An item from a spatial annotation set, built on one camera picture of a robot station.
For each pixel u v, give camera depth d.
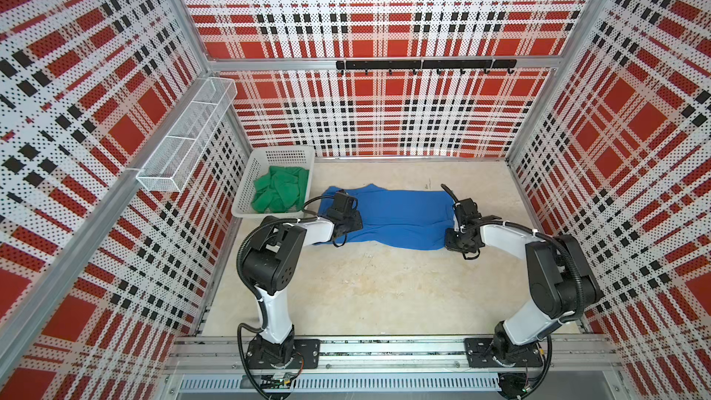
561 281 0.47
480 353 0.73
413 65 0.88
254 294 0.52
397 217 1.05
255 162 1.11
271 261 0.51
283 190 1.05
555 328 0.52
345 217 0.80
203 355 0.75
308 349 0.74
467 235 0.71
